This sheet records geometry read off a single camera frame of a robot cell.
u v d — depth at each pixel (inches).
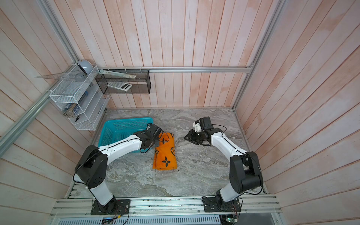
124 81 40.0
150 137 27.3
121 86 38.6
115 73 36.3
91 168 18.2
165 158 32.7
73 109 30.1
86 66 33.0
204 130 27.7
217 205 26.4
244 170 17.6
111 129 39.8
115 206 27.7
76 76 33.8
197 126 32.9
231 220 27.4
